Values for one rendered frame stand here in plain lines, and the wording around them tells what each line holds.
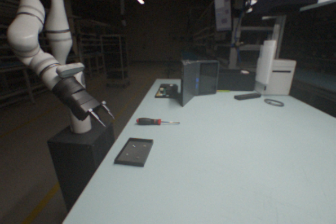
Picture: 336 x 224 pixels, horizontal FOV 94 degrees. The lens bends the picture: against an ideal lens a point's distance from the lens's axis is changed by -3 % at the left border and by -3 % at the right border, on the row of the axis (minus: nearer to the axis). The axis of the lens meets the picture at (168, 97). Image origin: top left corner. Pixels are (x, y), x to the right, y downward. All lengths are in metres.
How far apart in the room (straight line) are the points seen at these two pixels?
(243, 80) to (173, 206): 0.95
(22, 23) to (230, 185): 0.70
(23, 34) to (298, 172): 0.81
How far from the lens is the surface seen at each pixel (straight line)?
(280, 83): 1.19
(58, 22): 0.83
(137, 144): 0.54
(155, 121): 0.64
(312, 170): 0.58
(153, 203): 0.38
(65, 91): 0.54
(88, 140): 0.91
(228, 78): 1.14
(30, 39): 0.61
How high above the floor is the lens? 1.30
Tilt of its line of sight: 18 degrees down
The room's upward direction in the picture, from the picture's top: straight up
